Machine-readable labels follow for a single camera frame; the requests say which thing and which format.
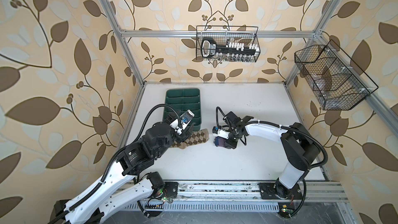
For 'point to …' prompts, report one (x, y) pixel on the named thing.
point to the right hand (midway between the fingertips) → (226, 145)
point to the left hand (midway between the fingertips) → (187, 117)
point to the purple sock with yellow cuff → (219, 141)
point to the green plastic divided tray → (183, 99)
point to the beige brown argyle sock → (197, 136)
